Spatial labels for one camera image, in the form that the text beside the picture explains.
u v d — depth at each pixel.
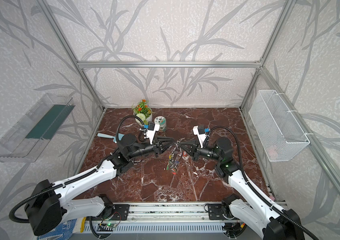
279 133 0.63
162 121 1.02
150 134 0.61
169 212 0.75
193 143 0.62
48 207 0.38
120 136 1.08
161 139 0.65
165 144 0.67
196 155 0.60
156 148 0.60
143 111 0.99
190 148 0.63
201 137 0.61
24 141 0.64
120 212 0.73
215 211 0.74
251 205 0.48
